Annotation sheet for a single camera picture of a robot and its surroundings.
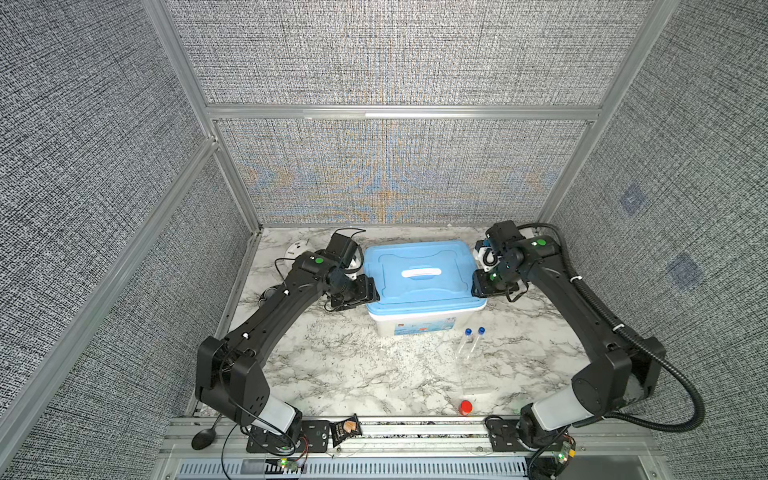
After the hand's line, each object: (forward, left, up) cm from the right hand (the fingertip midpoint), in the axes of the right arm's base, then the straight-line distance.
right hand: (481, 289), depth 81 cm
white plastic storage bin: (-5, +15, -9) cm, 18 cm away
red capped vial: (-25, +6, -16) cm, 31 cm away
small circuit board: (-30, +35, -15) cm, 48 cm away
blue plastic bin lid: (+4, +16, 0) cm, 16 cm away
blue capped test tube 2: (-11, +2, -4) cm, 12 cm away
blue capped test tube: (-12, +5, -2) cm, 13 cm away
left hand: (-3, +30, -1) cm, 30 cm away
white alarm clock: (+21, +55, -6) cm, 60 cm away
